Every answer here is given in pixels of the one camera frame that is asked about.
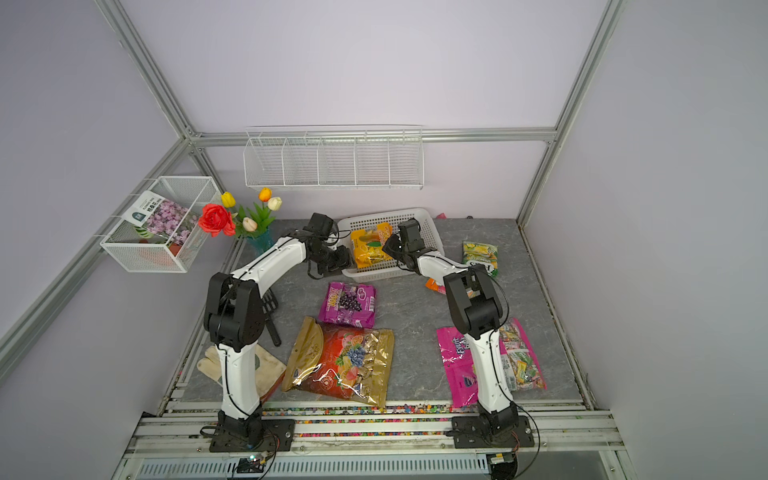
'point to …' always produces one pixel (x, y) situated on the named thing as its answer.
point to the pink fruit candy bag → (460, 367)
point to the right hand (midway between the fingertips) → (383, 240)
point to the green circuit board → (251, 465)
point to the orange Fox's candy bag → (431, 284)
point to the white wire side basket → (136, 249)
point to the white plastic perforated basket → (346, 224)
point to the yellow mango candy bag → (368, 244)
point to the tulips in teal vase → (254, 226)
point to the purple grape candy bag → (349, 303)
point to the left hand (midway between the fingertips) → (352, 267)
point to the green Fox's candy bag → (477, 252)
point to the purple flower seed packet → (164, 217)
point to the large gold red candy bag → (343, 362)
